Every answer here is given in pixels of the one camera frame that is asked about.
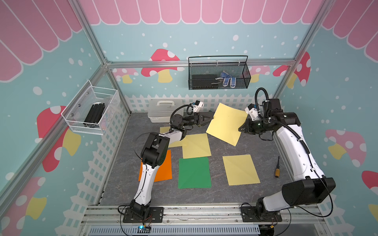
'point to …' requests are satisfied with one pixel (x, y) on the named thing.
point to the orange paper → (165, 170)
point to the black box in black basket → (204, 81)
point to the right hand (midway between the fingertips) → (239, 128)
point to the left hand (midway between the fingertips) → (213, 120)
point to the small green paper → (194, 173)
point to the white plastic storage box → (160, 110)
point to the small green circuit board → (142, 229)
